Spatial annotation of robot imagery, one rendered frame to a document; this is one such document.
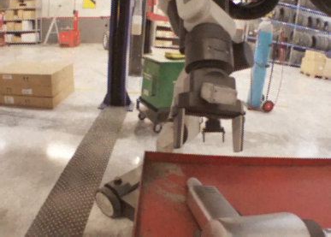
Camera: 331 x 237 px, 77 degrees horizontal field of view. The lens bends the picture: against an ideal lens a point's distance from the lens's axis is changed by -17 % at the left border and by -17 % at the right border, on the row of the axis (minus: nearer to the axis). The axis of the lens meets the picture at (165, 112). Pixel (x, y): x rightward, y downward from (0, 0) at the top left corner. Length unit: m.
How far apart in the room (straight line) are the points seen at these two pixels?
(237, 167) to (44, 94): 2.93
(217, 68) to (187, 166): 0.23
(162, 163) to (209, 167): 0.10
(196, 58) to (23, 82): 3.10
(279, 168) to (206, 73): 0.31
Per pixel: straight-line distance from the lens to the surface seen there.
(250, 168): 0.57
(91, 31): 11.01
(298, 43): 11.05
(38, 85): 3.29
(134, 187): 1.53
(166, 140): 1.19
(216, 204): 0.36
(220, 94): 0.35
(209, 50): 0.41
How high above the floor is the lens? 1.14
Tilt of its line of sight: 21 degrees down
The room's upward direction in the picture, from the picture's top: 5 degrees clockwise
